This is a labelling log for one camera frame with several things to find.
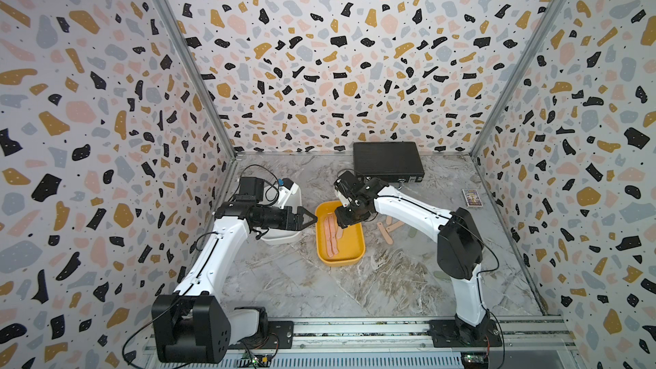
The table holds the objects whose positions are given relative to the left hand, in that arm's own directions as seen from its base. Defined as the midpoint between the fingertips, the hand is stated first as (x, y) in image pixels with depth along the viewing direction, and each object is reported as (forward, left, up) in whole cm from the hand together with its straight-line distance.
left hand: (307, 219), depth 77 cm
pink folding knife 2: (+4, -27, -19) cm, 33 cm away
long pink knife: (+5, -7, -18) cm, 20 cm away
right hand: (+5, -11, -10) cm, 15 cm away
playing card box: (+20, -65, -18) cm, 70 cm away
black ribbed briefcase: (+39, -33, -16) cm, 53 cm away
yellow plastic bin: (-2, -14, -17) cm, 22 cm away
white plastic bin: (+1, +9, +11) cm, 14 cm away
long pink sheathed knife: (+1, -6, -19) cm, 20 cm away
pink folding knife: (+5, -10, -18) cm, 21 cm away
